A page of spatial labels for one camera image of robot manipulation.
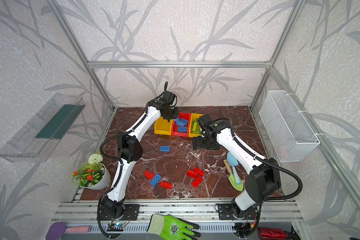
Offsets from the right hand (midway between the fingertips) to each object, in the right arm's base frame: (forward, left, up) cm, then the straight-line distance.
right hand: (201, 142), depth 82 cm
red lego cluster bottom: (-17, +3, -13) cm, 22 cm away
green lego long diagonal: (+19, +3, -10) cm, 22 cm away
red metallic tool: (-40, -28, -11) cm, 50 cm away
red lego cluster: (-13, +5, -13) cm, 19 cm away
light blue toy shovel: (-5, -21, -15) cm, 26 cm away
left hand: (+24, +13, +1) cm, 27 cm away
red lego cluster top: (-12, 0, -13) cm, 18 cm away
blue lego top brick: (+26, +11, -13) cm, 31 cm away
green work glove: (-38, +15, -13) cm, 43 cm away
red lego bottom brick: (-19, +19, -13) cm, 30 cm away
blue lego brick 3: (-16, +26, -13) cm, 33 cm away
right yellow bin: (+13, +5, -12) cm, 18 cm away
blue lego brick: (+25, +13, -13) cm, 31 cm away
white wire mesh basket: (-9, -36, +20) cm, 42 cm away
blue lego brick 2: (+19, +11, -13) cm, 26 cm away
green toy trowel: (-15, -18, -15) cm, 28 cm away
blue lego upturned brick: (+4, +22, -14) cm, 27 cm away
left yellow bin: (+21, +26, -12) cm, 35 cm away
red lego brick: (-13, +30, -13) cm, 35 cm away
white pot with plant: (-18, +53, 0) cm, 56 cm away
